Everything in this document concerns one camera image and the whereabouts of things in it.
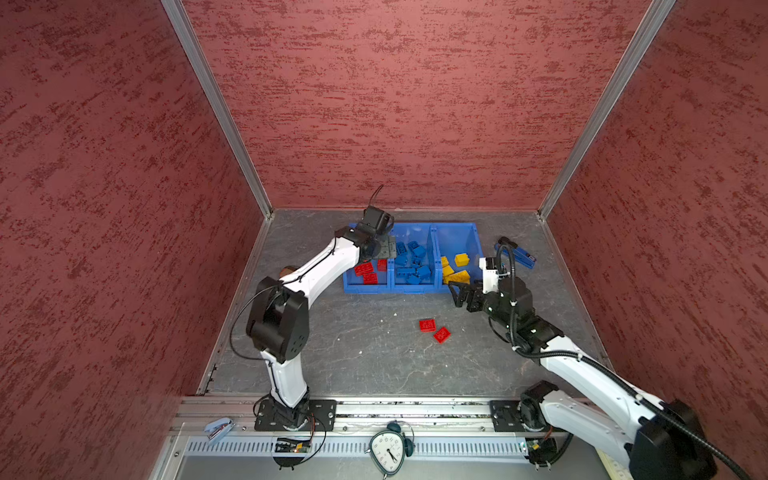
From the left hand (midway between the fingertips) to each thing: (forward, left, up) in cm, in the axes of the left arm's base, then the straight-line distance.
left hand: (378, 253), depth 90 cm
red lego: (+2, +5, -11) cm, 13 cm away
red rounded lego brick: (-20, -20, -13) cm, 31 cm away
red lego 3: (+2, -1, -9) cm, 9 cm away
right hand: (-12, -24, +1) cm, 27 cm away
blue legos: (+7, -11, -13) cm, 18 cm away
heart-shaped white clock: (-49, -4, -10) cm, 50 cm away
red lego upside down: (-18, -15, -14) cm, 27 cm away
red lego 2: (-2, +3, -12) cm, 12 cm away
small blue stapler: (-45, +38, -12) cm, 60 cm away
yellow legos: (-2, -27, -9) cm, 29 cm away
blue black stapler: (+8, -51, -11) cm, 52 cm away
